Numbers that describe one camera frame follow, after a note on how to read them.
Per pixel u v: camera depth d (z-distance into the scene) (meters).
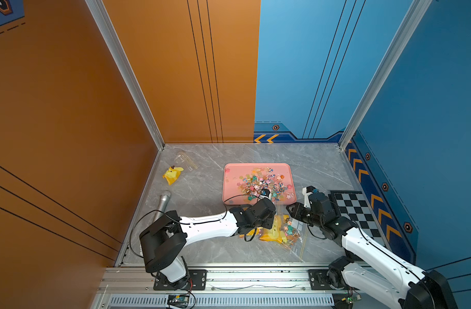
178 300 0.72
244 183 1.02
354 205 0.89
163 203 0.93
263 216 0.63
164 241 0.43
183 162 1.11
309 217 0.69
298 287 0.73
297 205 0.72
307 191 0.77
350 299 0.70
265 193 0.74
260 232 0.84
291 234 0.85
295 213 0.72
